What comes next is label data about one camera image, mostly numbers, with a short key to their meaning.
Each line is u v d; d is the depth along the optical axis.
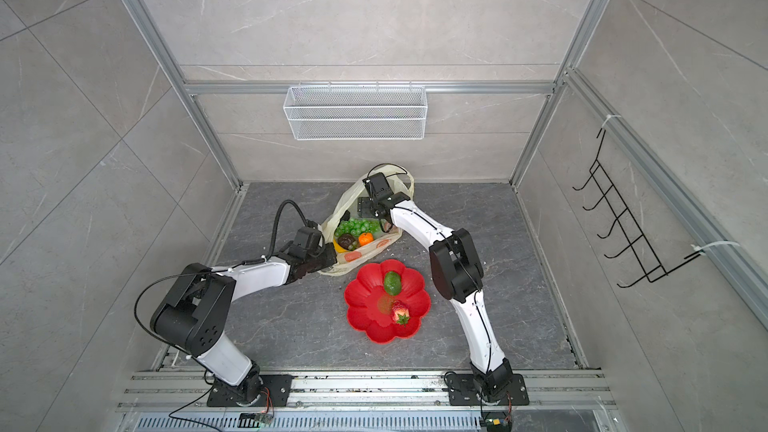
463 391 0.73
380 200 0.78
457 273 0.57
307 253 0.75
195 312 0.46
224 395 0.72
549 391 0.75
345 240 0.98
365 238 0.98
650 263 0.61
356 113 1.01
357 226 1.01
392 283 0.87
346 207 0.90
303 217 0.85
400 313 0.82
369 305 0.88
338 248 0.95
